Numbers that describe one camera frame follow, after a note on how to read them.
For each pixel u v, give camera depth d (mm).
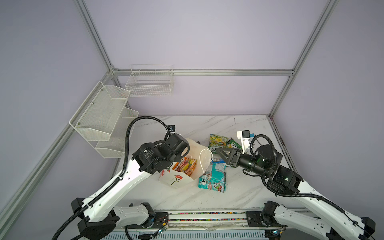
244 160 540
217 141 1012
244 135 555
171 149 453
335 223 409
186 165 835
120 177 386
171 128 566
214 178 813
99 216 368
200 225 732
